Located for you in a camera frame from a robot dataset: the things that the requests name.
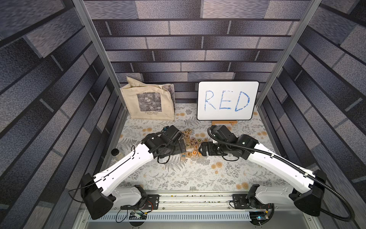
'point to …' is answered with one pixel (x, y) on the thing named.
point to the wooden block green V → (189, 131)
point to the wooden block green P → (188, 145)
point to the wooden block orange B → (199, 154)
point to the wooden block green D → (199, 140)
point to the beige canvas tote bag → (149, 101)
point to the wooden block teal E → (183, 157)
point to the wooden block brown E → (188, 154)
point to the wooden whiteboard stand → (232, 122)
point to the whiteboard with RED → (231, 100)
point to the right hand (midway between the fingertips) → (204, 149)
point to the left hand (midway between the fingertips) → (179, 149)
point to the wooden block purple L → (191, 143)
